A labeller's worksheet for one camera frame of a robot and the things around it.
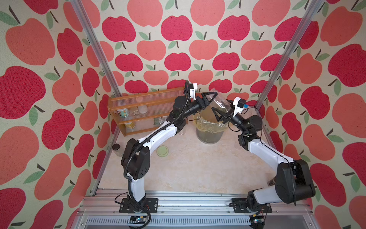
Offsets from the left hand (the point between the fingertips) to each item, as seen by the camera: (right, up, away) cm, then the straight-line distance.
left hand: (218, 101), depth 68 cm
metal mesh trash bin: (+1, -22, +32) cm, 39 cm away
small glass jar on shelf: (-49, -5, +28) cm, 57 cm away
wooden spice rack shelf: (-31, +1, +16) cm, 35 cm away
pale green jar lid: (-31, -30, +27) cm, 51 cm away
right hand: (0, -2, +2) cm, 3 cm away
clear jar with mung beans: (-17, -18, +39) cm, 46 cm away
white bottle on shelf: (-45, -2, +28) cm, 53 cm away
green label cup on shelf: (-56, -5, +24) cm, 61 cm away
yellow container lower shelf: (-56, -14, +36) cm, 68 cm away
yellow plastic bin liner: (-4, -10, +11) cm, 15 cm away
